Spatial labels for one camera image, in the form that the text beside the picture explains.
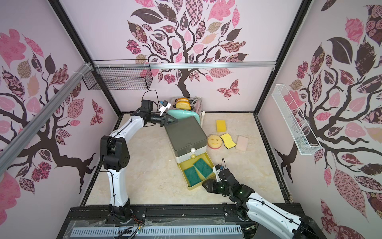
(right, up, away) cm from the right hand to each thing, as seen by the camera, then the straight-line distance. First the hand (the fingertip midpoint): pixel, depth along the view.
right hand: (205, 188), depth 81 cm
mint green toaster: (-5, +51, +22) cm, 55 cm away
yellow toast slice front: (-13, +49, +17) cm, 53 cm away
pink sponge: (+27, +22, +20) cm, 40 cm away
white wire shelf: (+44, +35, -11) cm, 57 cm away
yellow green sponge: (+17, +24, +19) cm, 35 cm away
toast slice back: (-14, +53, +20) cm, 59 cm away
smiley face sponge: (+8, +24, +19) cm, 32 cm away
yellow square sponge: (+15, +35, +31) cm, 49 cm away
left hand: (-18, +37, +8) cm, 42 cm away
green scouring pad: (-1, +9, +7) cm, 12 cm away
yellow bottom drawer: (-9, +12, +8) cm, 17 cm away
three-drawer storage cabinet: (-10, +26, -3) cm, 28 cm away
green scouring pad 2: (-7, +5, +4) cm, 10 cm away
